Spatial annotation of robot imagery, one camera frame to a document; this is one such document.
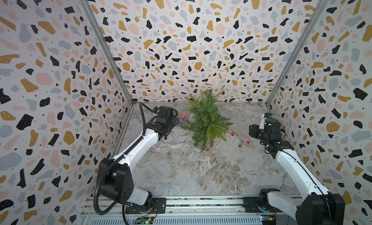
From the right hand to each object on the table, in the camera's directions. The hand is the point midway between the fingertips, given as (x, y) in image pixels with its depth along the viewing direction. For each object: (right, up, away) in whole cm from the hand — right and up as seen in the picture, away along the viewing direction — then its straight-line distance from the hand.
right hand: (254, 126), depth 83 cm
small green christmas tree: (-28, +3, -9) cm, 29 cm away
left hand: (-45, +4, +2) cm, 45 cm away
